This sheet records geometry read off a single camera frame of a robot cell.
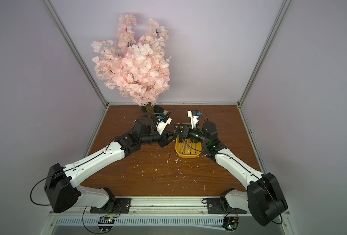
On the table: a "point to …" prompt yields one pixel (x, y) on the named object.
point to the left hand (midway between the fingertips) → (177, 136)
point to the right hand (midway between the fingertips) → (175, 124)
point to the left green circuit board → (106, 224)
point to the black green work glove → (158, 110)
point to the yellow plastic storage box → (187, 148)
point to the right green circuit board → (231, 223)
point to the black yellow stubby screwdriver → (178, 129)
